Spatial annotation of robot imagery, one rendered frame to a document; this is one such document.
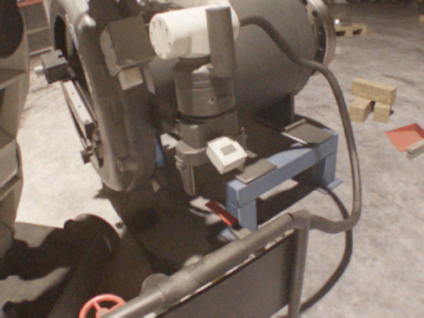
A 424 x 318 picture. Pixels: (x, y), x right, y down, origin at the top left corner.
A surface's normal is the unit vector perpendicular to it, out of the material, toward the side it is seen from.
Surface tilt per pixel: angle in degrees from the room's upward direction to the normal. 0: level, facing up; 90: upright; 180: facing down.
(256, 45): 78
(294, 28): 72
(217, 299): 90
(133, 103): 87
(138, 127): 96
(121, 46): 68
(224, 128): 90
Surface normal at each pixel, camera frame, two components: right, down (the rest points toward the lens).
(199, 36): 0.62, 0.31
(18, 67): -0.18, 0.48
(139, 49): 0.49, -0.03
